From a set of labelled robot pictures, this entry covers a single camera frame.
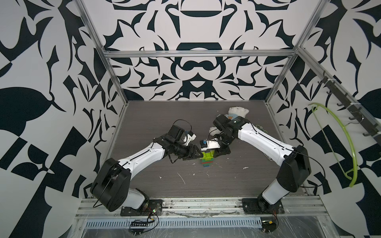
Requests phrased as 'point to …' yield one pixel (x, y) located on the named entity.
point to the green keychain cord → (260, 128)
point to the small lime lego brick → (208, 156)
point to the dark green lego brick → (204, 161)
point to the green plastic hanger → (347, 174)
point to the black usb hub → (139, 225)
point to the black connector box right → (268, 226)
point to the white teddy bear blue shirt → (233, 112)
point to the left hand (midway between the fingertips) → (199, 154)
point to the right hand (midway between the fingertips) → (213, 147)
